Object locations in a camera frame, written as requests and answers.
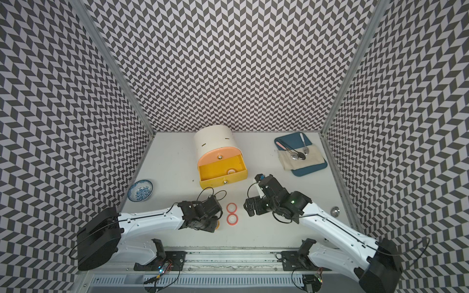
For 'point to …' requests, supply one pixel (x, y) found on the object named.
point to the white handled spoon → (305, 149)
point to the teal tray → (295, 140)
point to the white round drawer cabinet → (210, 138)
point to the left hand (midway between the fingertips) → (211, 226)
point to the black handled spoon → (301, 155)
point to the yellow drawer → (215, 174)
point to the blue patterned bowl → (140, 190)
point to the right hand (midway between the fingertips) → (255, 207)
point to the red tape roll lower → (234, 223)
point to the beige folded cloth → (313, 157)
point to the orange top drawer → (218, 154)
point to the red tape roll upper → (231, 212)
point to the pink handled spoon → (294, 155)
